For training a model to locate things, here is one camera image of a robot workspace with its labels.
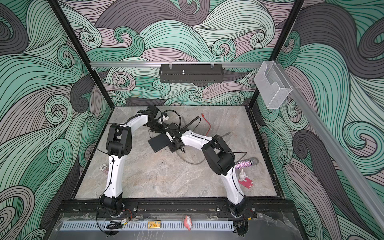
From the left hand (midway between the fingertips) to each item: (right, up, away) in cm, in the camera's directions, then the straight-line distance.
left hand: (167, 132), depth 103 cm
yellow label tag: (-1, -40, -35) cm, 53 cm away
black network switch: (-5, -6, -5) cm, 9 cm away
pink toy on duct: (+15, -37, -37) cm, 55 cm away
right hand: (+5, -9, -8) cm, 12 cm away
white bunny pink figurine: (+45, -23, -25) cm, 57 cm away
